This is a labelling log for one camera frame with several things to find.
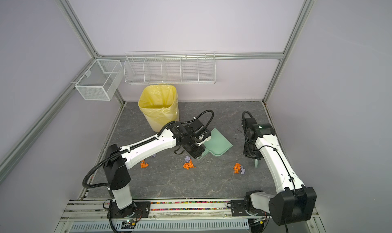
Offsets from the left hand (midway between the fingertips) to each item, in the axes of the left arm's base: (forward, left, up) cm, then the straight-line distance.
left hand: (199, 156), depth 77 cm
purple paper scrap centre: (+4, +7, -12) cm, 15 cm away
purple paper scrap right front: (-5, -24, -13) cm, 28 cm away
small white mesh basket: (+49, +62, +12) cm, 79 cm away
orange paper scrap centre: (+1, +6, -13) cm, 14 cm away
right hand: (-3, -28, +2) cm, 29 cm away
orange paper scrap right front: (-3, -21, -12) cm, 25 cm away
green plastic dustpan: (+7, -10, -2) cm, 12 cm away
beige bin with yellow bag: (+41, +25, -3) cm, 48 cm away
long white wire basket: (+60, -1, +12) cm, 61 cm away
